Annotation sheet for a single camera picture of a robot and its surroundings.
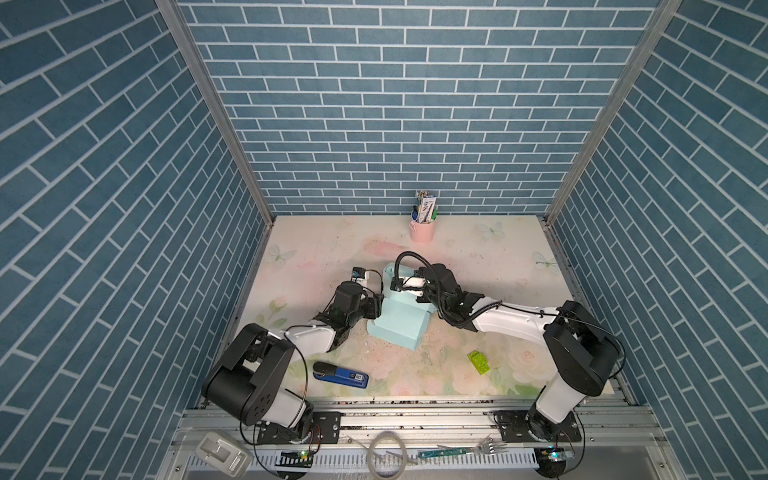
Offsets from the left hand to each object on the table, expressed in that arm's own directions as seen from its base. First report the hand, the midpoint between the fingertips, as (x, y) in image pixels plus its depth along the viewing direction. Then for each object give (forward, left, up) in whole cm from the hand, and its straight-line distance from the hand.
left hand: (377, 295), depth 92 cm
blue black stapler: (-21, +13, -5) cm, 25 cm away
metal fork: (-39, -27, -6) cm, 48 cm away
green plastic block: (-20, -29, -3) cm, 35 cm away
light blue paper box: (-6, -7, -4) cm, 10 cm away
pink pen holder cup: (+27, -16, 0) cm, 31 cm away
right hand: (+5, -12, +9) cm, 16 cm away
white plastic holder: (-39, +35, -4) cm, 53 cm away
